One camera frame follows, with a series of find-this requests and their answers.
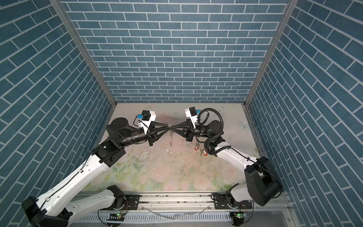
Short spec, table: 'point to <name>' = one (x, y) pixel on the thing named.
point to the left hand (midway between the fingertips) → (167, 128)
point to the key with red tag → (197, 146)
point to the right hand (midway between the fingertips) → (170, 130)
